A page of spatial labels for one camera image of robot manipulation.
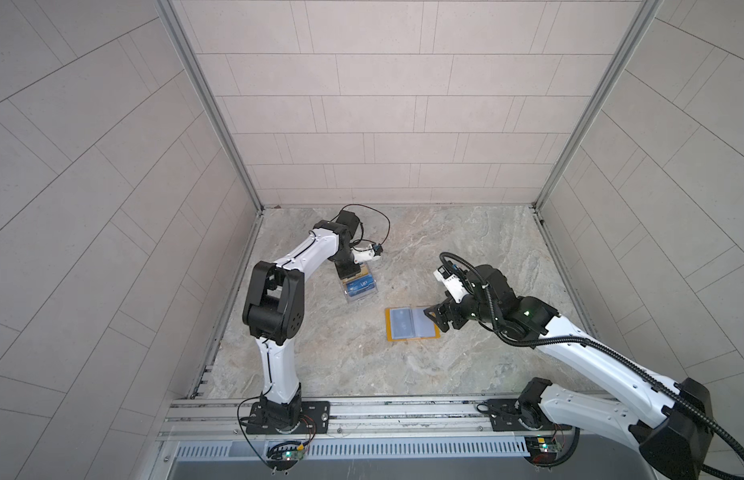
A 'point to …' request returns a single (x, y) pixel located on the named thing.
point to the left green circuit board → (292, 454)
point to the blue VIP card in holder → (401, 323)
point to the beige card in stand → (363, 271)
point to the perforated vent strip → (256, 450)
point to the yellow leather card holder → (423, 328)
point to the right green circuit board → (542, 449)
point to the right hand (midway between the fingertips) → (434, 306)
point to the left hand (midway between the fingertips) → (357, 263)
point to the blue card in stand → (359, 285)
